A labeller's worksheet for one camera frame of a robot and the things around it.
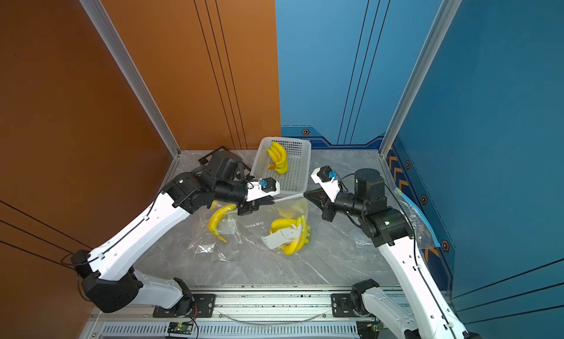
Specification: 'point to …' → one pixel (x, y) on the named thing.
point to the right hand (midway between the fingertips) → (309, 193)
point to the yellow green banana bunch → (294, 246)
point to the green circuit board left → (180, 328)
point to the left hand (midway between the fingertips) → (271, 194)
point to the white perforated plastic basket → (298, 151)
